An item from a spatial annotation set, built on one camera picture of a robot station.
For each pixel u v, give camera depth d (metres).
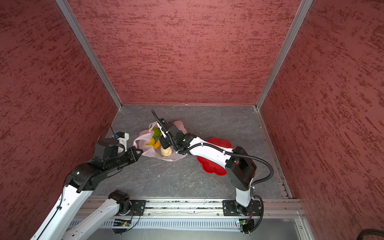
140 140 0.68
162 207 0.76
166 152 0.90
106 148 0.47
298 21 0.76
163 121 0.71
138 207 0.75
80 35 0.81
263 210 0.71
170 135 0.61
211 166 0.88
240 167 0.46
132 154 0.59
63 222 0.40
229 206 0.74
